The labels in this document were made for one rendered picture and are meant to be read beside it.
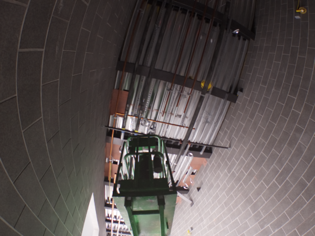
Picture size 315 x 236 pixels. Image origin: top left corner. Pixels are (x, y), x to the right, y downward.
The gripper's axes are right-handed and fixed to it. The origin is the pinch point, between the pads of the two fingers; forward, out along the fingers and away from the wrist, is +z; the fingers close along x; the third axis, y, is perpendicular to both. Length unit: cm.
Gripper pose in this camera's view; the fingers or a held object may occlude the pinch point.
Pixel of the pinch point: (155, 124)
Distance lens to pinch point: 315.6
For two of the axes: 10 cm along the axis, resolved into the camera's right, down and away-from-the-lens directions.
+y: 9.6, 2.0, 1.8
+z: 2.7, -7.6, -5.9
